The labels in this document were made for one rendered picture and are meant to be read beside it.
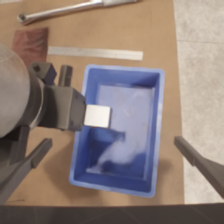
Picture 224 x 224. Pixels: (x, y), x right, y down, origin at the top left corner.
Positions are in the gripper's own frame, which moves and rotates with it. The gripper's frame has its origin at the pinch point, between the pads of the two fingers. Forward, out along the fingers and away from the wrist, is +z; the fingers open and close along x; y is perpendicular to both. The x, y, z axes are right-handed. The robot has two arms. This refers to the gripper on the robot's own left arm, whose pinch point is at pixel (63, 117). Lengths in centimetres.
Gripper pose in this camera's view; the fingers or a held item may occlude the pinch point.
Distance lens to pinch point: 32.7
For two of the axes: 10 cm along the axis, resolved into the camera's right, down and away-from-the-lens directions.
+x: -9.9, -1.0, 1.4
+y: 1.2, -9.8, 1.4
